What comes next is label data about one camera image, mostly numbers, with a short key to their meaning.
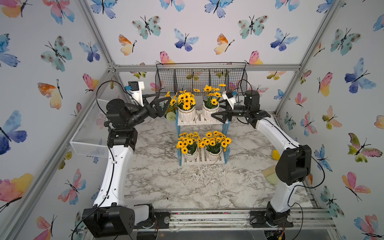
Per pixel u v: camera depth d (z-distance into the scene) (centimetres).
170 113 98
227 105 71
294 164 49
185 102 69
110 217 37
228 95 69
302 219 72
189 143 82
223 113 70
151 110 55
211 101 71
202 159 93
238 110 72
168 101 59
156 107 54
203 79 98
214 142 82
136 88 53
